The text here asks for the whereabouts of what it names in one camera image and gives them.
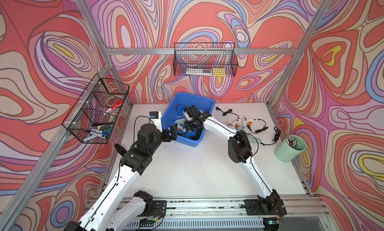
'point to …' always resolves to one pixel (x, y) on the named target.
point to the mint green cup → (290, 148)
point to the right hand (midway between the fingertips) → (189, 128)
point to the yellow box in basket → (219, 72)
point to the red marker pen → (115, 105)
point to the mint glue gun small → (181, 121)
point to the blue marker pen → (103, 133)
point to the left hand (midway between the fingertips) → (170, 124)
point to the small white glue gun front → (181, 128)
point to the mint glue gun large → (252, 139)
